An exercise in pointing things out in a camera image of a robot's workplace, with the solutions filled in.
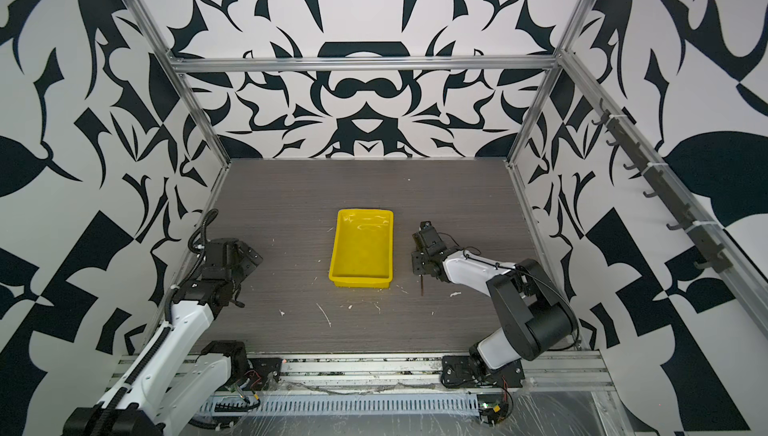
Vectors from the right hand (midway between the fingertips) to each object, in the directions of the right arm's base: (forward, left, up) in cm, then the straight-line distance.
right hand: (425, 257), depth 93 cm
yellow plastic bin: (+3, +20, -1) cm, 20 cm away
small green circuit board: (-39, -12, -3) cm, 41 cm away
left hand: (-5, +52, +11) cm, 53 cm away
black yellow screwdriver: (-9, +1, -1) cm, 9 cm away
